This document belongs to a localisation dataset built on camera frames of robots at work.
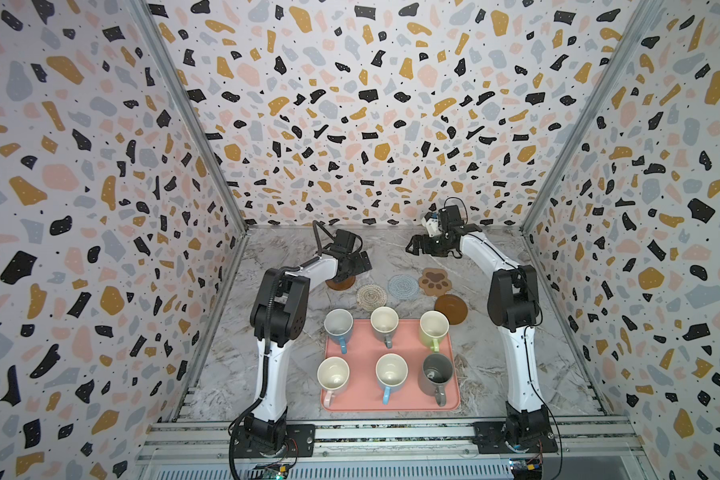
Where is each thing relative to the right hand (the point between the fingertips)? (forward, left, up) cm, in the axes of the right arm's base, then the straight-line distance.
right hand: (416, 242), depth 103 cm
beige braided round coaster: (-17, +15, -9) cm, 25 cm away
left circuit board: (-65, +36, -9) cm, 75 cm away
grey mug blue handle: (-29, +25, -6) cm, 38 cm away
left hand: (-5, +18, -5) cm, 19 cm away
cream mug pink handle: (-43, +25, -6) cm, 50 cm away
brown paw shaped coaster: (-9, -7, -11) cm, 16 cm away
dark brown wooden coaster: (-12, +26, -10) cm, 30 cm away
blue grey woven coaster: (-12, +5, -10) cm, 16 cm away
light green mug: (-29, -4, -6) cm, 30 cm away
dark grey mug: (-42, -3, -8) cm, 42 cm away
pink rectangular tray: (-45, +5, 0) cm, 46 cm away
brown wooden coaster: (-20, -12, -10) cm, 25 cm away
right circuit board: (-63, -23, -11) cm, 68 cm away
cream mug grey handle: (-28, +11, -5) cm, 30 cm away
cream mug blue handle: (-41, +9, -8) cm, 43 cm away
